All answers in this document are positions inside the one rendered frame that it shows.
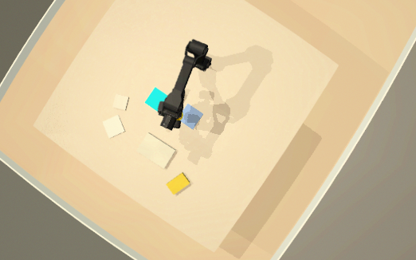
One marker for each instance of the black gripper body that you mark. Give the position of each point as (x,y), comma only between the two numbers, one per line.
(178,122)

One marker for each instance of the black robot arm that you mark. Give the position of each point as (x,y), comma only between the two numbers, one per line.
(171,108)

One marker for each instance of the yellow rectangular block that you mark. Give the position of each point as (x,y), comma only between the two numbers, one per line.
(177,183)

